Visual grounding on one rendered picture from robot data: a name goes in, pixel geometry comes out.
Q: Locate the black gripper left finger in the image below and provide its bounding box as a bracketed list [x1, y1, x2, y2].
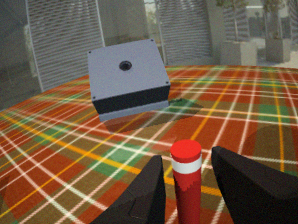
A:
[89, 155, 166, 224]

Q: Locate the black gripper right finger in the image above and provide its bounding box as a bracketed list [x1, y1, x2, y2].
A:
[210, 147, 298, 224]

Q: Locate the dark red peg with white band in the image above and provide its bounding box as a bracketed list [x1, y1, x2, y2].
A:
[170, 140, 202, 224]

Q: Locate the dark grey sloped panel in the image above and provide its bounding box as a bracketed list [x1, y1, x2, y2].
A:
[86, 39, 170, 121]

